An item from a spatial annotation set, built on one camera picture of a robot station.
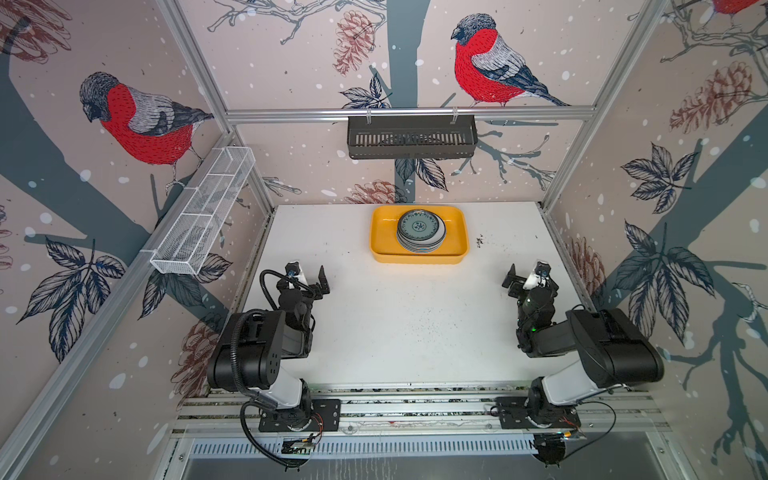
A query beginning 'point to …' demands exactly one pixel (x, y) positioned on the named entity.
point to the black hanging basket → (412, 137)
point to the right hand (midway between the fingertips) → (530, 272)
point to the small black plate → (442, 239)
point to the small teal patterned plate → (418, 216)
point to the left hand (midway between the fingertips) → (305, 268)
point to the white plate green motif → (422, 234)
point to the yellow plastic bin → (384, 247)
